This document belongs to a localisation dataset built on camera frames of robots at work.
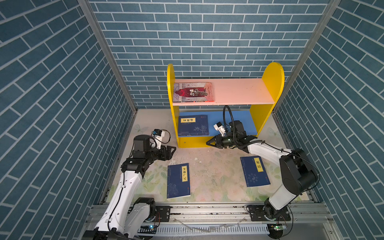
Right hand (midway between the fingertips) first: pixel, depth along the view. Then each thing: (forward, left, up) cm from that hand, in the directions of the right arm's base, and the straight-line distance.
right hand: (206, 143), depth 83 cm
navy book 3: (-8, -30, -16) cm, 34 cm away
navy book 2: (-18, +15, -14) cm, 27 cm away
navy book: (+11, +9, +2) cm, 14 cm away
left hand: (-6, +19, +3) cm, 20 cm away
